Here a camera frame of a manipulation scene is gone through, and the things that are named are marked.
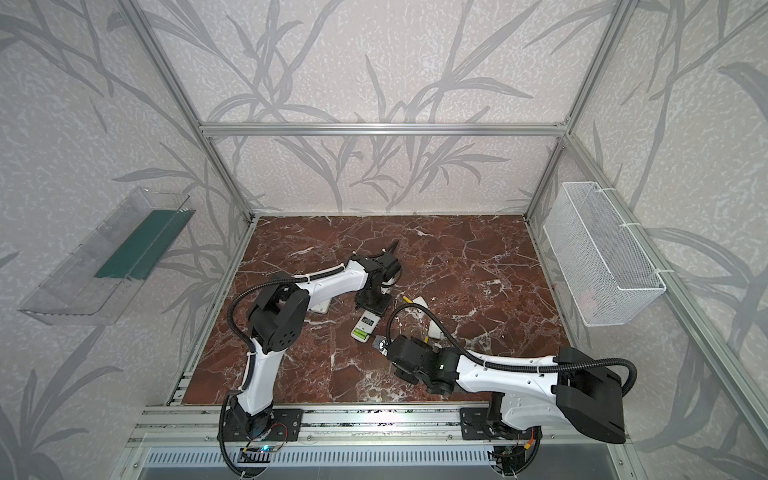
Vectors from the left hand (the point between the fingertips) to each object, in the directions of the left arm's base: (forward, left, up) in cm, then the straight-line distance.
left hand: (383, 303), depth 94 cm
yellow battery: (+2, -8, -1) cm, 8 cm away
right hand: (-13, -6, +4) cm, 15 cm away
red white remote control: (-8, +5, 0) cm, 9 cm away
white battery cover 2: (-8, -16, -1) cm, 18 cm away
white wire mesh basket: (-11, -49, +35) cm, 61 cm away
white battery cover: (+2, -12, -1) cm, 12 cm away
